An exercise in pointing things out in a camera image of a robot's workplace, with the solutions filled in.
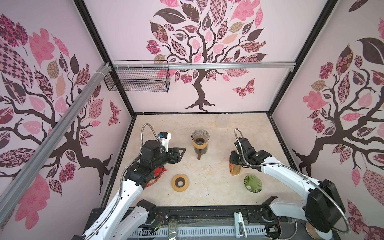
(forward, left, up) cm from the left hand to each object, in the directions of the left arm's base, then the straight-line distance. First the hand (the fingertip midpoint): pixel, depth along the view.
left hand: (181, 152), depth 73 cm
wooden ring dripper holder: (+11, -10, -12) cm, 20 cm away
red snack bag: (0, +16, -25) cm, 30 cm away
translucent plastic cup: (+40, -29, -21) cm, 53 cm away
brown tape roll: (-33, -61, -15) cm, 71 cm away
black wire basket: (+49, +30, +12) cm, 59 cm away
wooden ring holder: (-8, +2, -22) cm, 24 cm away
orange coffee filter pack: (-2, -30, -18) cm, 35 cm away
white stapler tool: (-30, -28, -18) cm, 45 cm away
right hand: (+4, -28, -12) cm, 31 cm away
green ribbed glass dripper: (-10, -39, -16) cm, 43 cm away
